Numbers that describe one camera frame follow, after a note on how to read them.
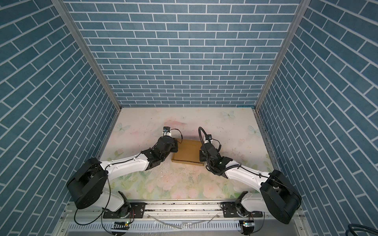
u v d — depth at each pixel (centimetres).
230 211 73
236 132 108
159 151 65
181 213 74
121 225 72
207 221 71
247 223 74
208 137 74
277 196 42
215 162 65
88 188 43
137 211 74
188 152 91
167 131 75
